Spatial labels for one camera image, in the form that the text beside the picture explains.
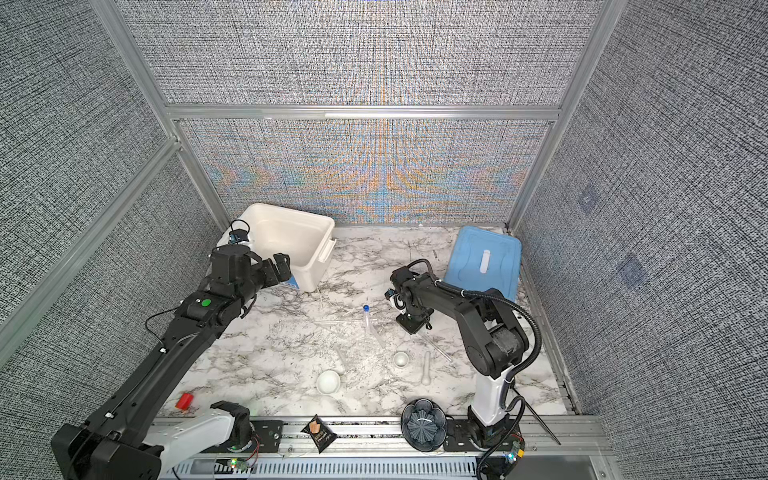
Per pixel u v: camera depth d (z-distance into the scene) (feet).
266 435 2.42
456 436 2.40
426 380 2.68
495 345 1.61
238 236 2.14
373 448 2.40
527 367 1.58
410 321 2.69
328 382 2.69
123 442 1.26
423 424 2.44
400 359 2.81
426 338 2.96
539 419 2.49
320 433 2.38
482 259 3.50
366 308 2.61
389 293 2.89
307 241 3.27
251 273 1.95
